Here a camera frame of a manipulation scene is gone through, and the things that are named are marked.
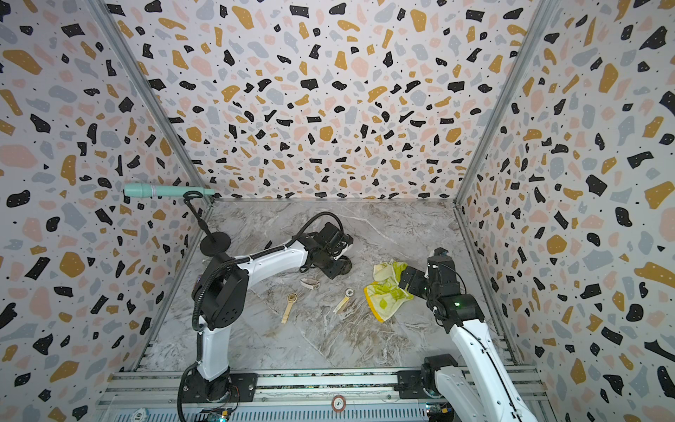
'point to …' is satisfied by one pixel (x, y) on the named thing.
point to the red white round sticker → (338, 403)
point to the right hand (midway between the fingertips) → (419, 277)
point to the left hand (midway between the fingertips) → (342, 264)
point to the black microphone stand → (212, 244)
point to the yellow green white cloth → (386, 293)
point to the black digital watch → (347, 266)
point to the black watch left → (268, 245)
